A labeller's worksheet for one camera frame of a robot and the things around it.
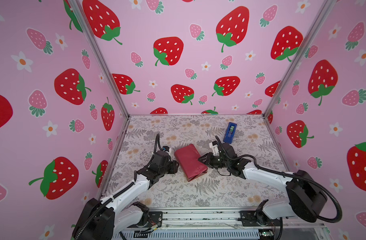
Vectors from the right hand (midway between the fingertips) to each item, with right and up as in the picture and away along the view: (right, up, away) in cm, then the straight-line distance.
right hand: (197, 160), depth 81 cm
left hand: (-12, -3, +5) cm, 13 cm away
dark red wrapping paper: (-3, -5, +6) cm, 8 cm away
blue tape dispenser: (+25, +15, +24) cm, 37 cm away
